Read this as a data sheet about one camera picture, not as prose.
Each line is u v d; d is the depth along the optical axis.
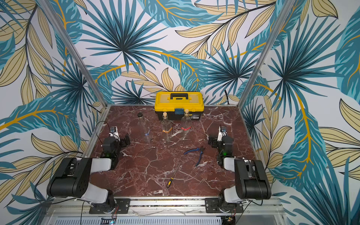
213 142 0.84
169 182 0.81
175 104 0.98
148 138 0.97
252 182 0.44
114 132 0.78
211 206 0.73
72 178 0.45
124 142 0.83
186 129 0.91
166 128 0.87
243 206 0.74
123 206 0.73
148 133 0.92
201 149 0.93
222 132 0.80
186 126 1.14
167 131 0.88
